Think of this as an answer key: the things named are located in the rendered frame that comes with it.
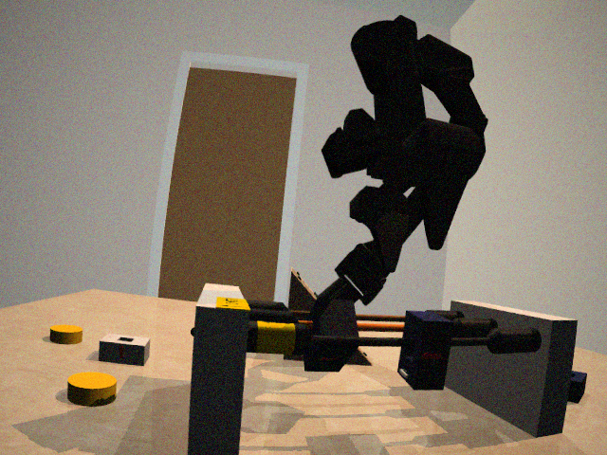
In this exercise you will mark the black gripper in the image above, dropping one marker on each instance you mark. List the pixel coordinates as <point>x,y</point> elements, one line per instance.
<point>435,156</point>

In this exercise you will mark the short orange and brown cylinder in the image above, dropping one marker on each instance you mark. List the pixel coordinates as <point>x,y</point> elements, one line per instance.
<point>91,389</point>
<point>66,334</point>

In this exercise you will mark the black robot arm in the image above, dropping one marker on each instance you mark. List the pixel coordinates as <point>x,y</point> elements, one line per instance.
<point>394,64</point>

